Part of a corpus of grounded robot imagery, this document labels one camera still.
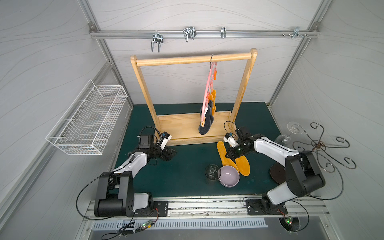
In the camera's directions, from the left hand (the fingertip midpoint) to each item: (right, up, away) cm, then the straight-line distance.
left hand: (170, 149), depth 88 cm
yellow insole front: (+44, -10, 0) cm, 45 cm away
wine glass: (+59, +8, -15) cm, 61 cm away
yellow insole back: (+26, +28, +3) cm, 39 cm away
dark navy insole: (+22, +12, +5) cm, 25 cm away
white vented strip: (-17, -34, -17) cm, 41 cm away
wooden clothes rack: (+6, +11, +19) cm, 22 cm away
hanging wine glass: (+60, +15, -22) cm, 66 cm away
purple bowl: (+34, -14, -5) cm, 37 cm away
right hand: (+34, -3, 0) cm, 34 cm away
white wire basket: (-36, +15, -20) cm, 44 cm away
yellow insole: (+33, -7, -2) cm, 33 cm away
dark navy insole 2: (+24, +27, -4) cm, 36 cm away
